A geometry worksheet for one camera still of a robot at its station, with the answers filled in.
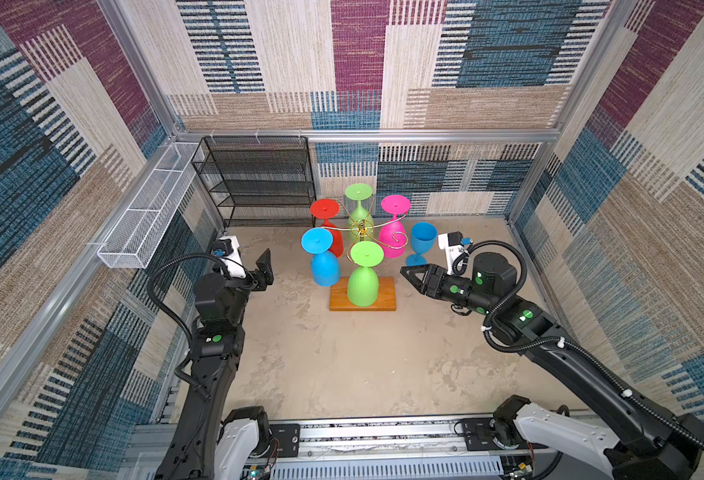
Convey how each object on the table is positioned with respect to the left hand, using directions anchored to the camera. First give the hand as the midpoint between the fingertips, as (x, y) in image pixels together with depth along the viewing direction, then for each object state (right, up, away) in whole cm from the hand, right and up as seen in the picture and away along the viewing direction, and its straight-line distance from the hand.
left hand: (253, 246), depth 72 cm
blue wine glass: (+17, -5, +5) cm, 18 cm away
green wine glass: (+25, +15, +9) cm, 31 cm away
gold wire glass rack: (+27, +4, +4) cm, 28 cm away
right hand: (+35, -7, -5) cm, 36 cm away
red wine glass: (+17, +10, +5) cm, 20 cm away
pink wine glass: (+34, +11, +5) cm, 36 cm away
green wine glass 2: (+26, -10, +1) cm, 28 cm away
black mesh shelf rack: (-11, +24, +38) cm, 47 cm away
